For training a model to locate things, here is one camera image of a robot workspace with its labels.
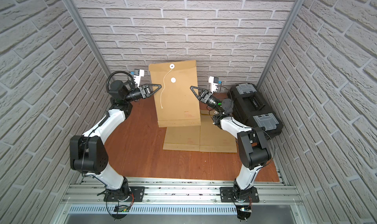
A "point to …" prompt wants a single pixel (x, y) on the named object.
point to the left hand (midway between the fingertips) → (163, 86)
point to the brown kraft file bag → (213, 139)
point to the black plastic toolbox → (251, 108)
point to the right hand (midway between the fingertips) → (192, 89)
